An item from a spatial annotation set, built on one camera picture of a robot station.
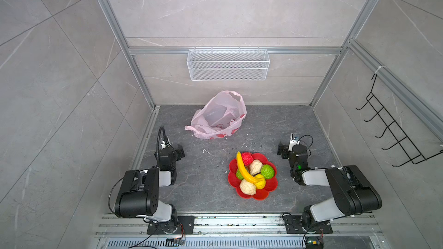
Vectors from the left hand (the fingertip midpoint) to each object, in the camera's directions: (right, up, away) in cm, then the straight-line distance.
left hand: (169, 143), depth 93 cm
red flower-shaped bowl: (+48, -22, -14) cm, 54 cm away
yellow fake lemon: (+48, -18, -13) cm, 53 cm away
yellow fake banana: (+40, -11, -13) cm, 43 cm away
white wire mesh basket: (+32, +46, +7) cm, 57 cm away
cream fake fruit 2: (+41, -18, -15) cm, 48 cm away
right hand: (+66, +1, +1) cm, 66 cm away
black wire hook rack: (+97, +1, -34) cm, 103 cm away
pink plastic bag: (+28, +15, +21) cm, 37 cm away
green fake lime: (+51, -12, -11) cm, 54 cm away
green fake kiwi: (+38, -14, -11) cm, 42 cm away
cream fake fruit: (+46, -11, -7) cm, 48 cm away
